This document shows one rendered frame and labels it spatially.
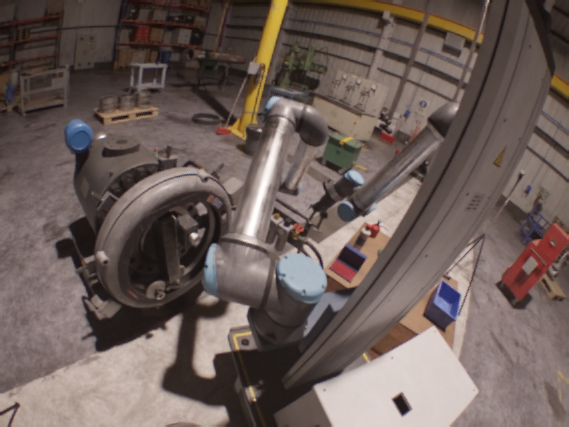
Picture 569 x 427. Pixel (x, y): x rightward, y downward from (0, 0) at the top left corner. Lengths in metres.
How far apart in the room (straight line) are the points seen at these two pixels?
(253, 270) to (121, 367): 1.14
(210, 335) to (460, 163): 1.51
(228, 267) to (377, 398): 0.55
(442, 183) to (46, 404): 1.89
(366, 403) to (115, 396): 1.25
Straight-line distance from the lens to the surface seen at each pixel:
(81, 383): 1.64
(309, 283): 0.65
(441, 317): 1.66
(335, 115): 7.09
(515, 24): 0.49
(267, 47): 4.48
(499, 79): 0.45
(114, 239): 0.95
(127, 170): 1.26
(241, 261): 0.65
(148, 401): 1.50
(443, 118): 0.87
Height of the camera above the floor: 1.45
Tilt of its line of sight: 33 degrees down
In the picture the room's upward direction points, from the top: 18 degrees clockwise
